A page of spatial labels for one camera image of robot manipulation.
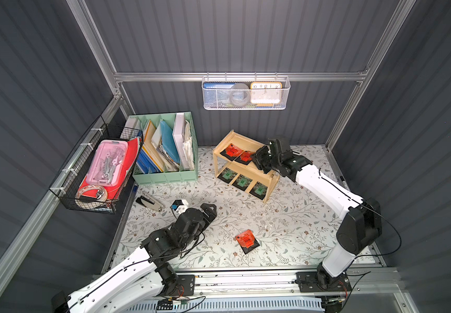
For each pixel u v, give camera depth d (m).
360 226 0.44
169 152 0.96
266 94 0.88
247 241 0.84
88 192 0.67
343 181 1.08
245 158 0.86
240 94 0.90
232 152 0.90
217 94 0.91
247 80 0.89
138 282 0.58
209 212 0.65
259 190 0.98
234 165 0.87
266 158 0.72
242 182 1.02
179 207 0.66
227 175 1.05
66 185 0.61
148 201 0.95
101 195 0.67
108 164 0.72
